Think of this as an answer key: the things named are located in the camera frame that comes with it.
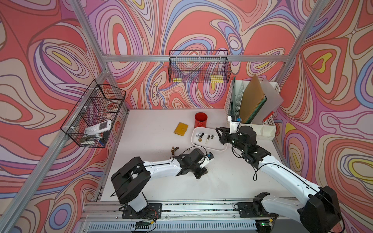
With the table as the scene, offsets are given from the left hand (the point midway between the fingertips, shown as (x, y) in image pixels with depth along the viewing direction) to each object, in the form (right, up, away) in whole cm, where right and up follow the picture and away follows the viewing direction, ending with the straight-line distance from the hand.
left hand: (207, 171), depth 83 cm
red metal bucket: (-2, +30, +17) cm, 34 cm away
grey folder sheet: (+40, +42, +1) cm, 58 cm away
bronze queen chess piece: (+4, +18, +19) cm, 26 cm away
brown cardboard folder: (+34, +47, +18) cm, 61 cm away
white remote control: (-52, +26, -15) cm, 60 cm away
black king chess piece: (-1, +19, +20) cm, 28 cm away
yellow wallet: (-16, +23, +24) cm, 37 cm away
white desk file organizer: (+45, +22, +18) cm, 53 cm away
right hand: (+5, +23, -4) cm, 24 cm away
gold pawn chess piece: (-2, +16, +18) cm, 24 cm away
